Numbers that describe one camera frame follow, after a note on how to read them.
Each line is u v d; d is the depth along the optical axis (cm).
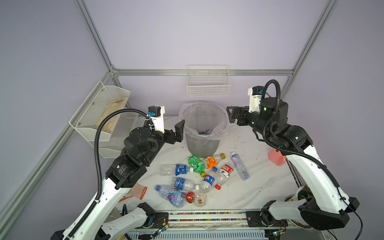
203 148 91
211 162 92
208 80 96
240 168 90
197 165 91
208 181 82
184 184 84
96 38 77
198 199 78
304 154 37
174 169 88
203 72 93
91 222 36
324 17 71
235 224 73
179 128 49
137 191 82
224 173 85
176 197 73
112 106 84
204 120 96
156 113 44
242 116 52
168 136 50
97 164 38
